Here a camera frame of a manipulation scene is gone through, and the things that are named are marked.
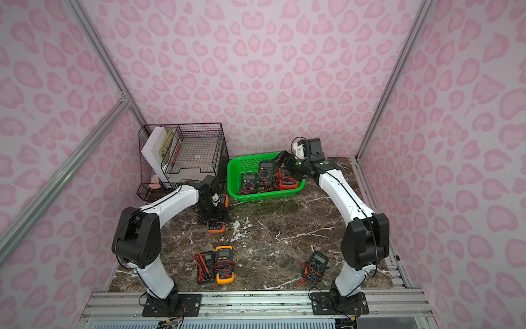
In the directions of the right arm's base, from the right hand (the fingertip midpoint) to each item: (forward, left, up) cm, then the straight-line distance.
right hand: (276, 165), depth 83 cm
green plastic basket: (+16, +14, -17) cm, 28 cm away
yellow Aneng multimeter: (-33, +20, -21) cm, 44 cm away
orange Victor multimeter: (-19, +24, -16) cm, 35 cm away
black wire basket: (+13, +48, -7) cm, 51 cm away
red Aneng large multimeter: (+3, -5, -14) cm, 15 cm away
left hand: (-14, +24, -20) cm, 34 cm away
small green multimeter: (-34, -15, -22) cm, 43 cm away
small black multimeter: (-32, +28, -21) cm, 47 cm away
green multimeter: (+9, +5, -17) cm, 21 cm away
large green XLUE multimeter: (+6, +14, -21) cm, 26 cm away
